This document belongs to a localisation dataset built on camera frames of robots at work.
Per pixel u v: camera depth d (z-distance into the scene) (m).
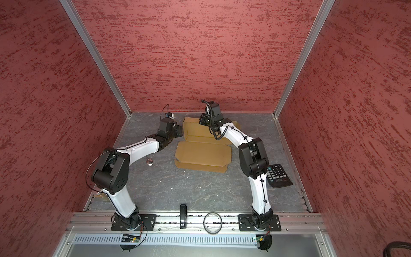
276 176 0.86
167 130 0.74
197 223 0.76
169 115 0.85
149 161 0.95
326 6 0.71
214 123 0.76
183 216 0.73
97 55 0.88
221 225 0.73
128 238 0.73
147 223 0.74
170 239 0.77
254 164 0.55
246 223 0.74
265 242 0.71
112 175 0.48
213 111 0.76
